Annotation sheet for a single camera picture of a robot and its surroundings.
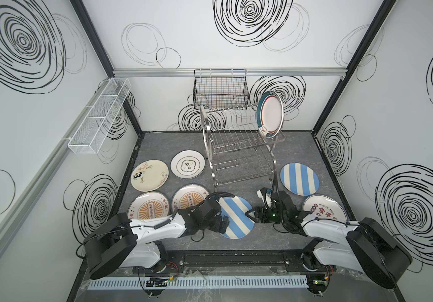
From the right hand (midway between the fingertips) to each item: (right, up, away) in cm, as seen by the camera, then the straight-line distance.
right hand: (248, 217), depth 83 cm
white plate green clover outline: (-31, +22, +22) cm, 43 cm away
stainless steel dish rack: (-2, +28, +26) cm, 38 cm away
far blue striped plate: (+30, +14, +16) cm, 37 cm away
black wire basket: (-16, +70, +41) cm, 83 cm away
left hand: (-11, -2, 0) cm, 11 cm away
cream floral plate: (-51, +16, +17) cm, 56 cm away
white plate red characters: (+38, +2, +6) cm, 38 cm away
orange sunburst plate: (-28, +7, +9) cm, 30 cm away
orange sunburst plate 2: (-47, +3, +6) cm, 47 cm away
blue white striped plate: (-3, -4, +1) cm, 5 cm away
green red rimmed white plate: (+9, +46, -2) cm, 47 cm away
